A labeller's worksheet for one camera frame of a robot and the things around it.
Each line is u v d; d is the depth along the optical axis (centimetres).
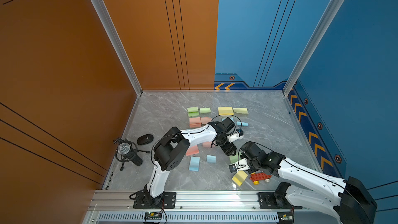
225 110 109
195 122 103
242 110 109
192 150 88
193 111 106
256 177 79
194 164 85
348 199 40
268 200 73
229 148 77
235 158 87
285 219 71
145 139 92
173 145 56
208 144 77
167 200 74
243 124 102
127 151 68
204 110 109
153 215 71
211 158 87
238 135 80
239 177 79
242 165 70
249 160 71
